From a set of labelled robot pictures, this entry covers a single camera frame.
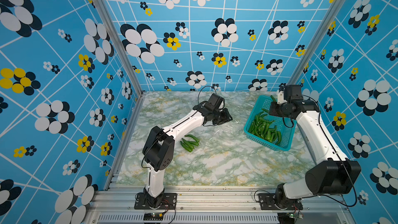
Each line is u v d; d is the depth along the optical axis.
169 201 0.73
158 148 0.49
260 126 0.95
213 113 0.68
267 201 0.72
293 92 0.60
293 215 0.69
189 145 0.91
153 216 0.72
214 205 0.73
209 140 0.91
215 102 0.68
